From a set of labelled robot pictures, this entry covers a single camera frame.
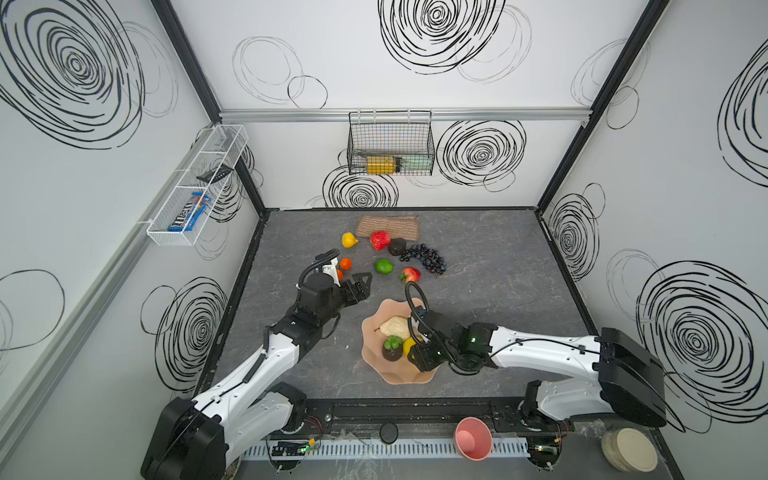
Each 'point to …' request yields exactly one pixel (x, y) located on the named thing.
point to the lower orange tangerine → (339, 274)
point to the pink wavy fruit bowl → (401, 371)
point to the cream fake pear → (395, 326)
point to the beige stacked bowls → (629, 450)
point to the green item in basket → (416, 162)
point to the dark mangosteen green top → (392, 347)
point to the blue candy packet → (185, 220)
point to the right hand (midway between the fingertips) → (413, 354)
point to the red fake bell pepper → (380, 240)
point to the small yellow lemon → (348, 240)
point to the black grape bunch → (428, 256)
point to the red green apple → (410, 274)
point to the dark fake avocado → (396, 246)
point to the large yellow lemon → (407, 344)
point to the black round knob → (388, 433)
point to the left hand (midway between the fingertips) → (363, 278)
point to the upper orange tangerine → (346, 264)
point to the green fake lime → (384, 266)
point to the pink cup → (473, 438)
